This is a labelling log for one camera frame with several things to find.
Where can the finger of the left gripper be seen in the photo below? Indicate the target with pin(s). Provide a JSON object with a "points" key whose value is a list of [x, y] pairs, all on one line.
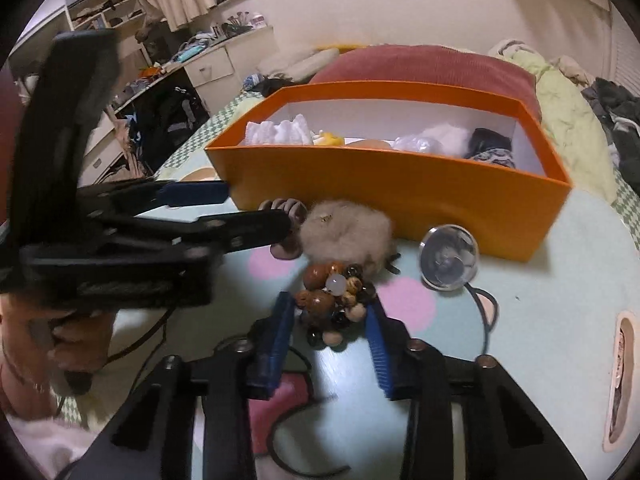
{"points": [[190, 193], [244, 230]]}

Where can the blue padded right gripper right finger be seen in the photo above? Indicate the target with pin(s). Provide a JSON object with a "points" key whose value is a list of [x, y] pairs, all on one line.
{"points": [[388, 339]]}

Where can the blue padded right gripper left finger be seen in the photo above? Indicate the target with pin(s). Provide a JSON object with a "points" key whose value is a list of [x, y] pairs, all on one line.
{"points": [[270, 338]]}

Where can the person's left hand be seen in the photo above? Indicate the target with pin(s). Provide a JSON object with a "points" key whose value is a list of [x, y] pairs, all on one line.
{"points": [[75, 347]]}

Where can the grey fluffy pompom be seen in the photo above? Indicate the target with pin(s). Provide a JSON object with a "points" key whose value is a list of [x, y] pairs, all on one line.
{"points": [[338, 230]]}

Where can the round silver compact mirror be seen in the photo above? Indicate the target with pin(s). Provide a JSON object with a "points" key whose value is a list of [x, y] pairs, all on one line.
{"points": [[448, 257]]}

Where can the white drawer cabinet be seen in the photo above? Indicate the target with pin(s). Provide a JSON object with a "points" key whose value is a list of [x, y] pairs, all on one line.
{"points": [[217, 74]]}

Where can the white cloth in box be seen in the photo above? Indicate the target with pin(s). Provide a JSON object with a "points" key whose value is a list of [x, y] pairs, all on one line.
{"points": [[287, 132]]}

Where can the wooden bookshelf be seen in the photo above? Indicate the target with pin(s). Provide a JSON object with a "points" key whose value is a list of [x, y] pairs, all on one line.
{"points": [[123, 15]]}

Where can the orange cardboard box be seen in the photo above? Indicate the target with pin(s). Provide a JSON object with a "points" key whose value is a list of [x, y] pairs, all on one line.
{"points": [[509, 211]]}

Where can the dark patterned sock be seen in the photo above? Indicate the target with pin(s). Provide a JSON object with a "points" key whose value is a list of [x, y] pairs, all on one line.
{"points": [[486, 145]]}

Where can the light green blanket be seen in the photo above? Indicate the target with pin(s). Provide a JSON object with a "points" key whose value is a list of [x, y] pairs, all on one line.
{"points": [[568, 121]]}

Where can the dark red pillow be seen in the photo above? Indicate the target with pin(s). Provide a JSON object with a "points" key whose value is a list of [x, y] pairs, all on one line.
{"points": [[434, 65]]}

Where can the dark clothes pile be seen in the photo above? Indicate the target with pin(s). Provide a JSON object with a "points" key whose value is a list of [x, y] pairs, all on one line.
{"points": [[618, 111]]}

